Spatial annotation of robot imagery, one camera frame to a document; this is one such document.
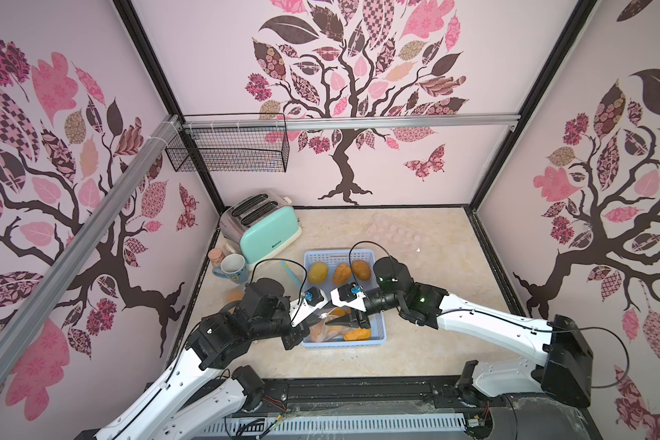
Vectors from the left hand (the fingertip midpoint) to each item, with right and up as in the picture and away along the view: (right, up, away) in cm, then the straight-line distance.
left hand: (313, 324), depth 66 cm
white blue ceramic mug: (-30, +10, +27) cm, 42 cm away
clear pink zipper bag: (+5, -8, +13) cm, 16 cm away
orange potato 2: (+1, -2, 0) cm, 2 cm away
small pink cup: (-36, +14, +26) cm, 47 cm away
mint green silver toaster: (-22, +26, +26) cm, 43 cm away
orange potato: (+8, +8, +28) cm, 30 cm away
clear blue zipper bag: (-11, +7, +33) cm, 35 cm away
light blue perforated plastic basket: (+4, +13, +33) cm, 36 cm away
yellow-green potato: (-1, +8, +31) cm, 32 cm away
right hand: (+3, +4, -1) cm, 5 cm away
